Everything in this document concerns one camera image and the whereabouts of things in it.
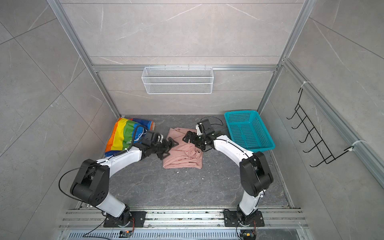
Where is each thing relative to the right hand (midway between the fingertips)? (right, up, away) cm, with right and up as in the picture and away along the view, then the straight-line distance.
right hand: (188, 140), depth 88 cm
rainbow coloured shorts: (-46, +3, +11) cm, 47 cm away
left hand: (-7, -2, 0) cm, 8 cm away
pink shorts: (-2, -10, +5) cm, 11 cm away
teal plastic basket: (+44, +7, +23) cm, 50 cm away
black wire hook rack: (+59, +4, -20) cm, 63 cm away
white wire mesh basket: (-8, +41, +13) cm, 44 cm away
